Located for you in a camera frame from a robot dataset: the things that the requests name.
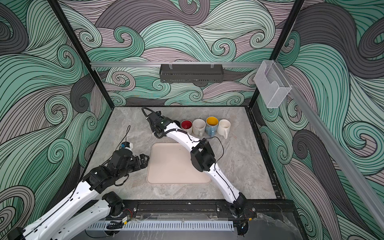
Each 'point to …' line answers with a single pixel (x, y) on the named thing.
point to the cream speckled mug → (199, 127)
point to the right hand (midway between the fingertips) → (161, 129)
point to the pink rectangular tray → (170, 163)
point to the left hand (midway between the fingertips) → (144, 158)
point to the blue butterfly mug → (211, 126)
